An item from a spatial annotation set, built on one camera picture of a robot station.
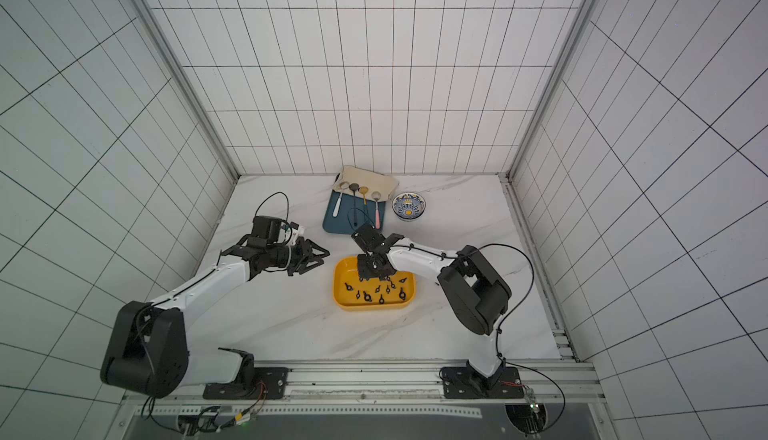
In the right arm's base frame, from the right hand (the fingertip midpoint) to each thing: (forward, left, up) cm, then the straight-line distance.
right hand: (356, 273), depth 91 cm
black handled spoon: (+36, +6, 0) cm, 37 cm away
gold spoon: (+35, +2, 0) cm, 35 cm away
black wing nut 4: (-5, -14, -2) cm, 15 cm away
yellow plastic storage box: (-6, +1, -1) cm, 6 cm away
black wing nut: (-1, -15, -1) cm, 15 cm away
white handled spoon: (+36, +10, +1) cm, 37 cm away
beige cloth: (+41, -1, -2) cm, 41 cm away
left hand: (-1, +8, +10) cm, 13 cm away
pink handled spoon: (+34, -3, -1) cm, 34 cm away
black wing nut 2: (-4, +2, -1) cm, 5 cm away
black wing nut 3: (-7, -4, -2) cm, 8 cm away
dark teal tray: (+24, +7, -1) cm, 26 cm away
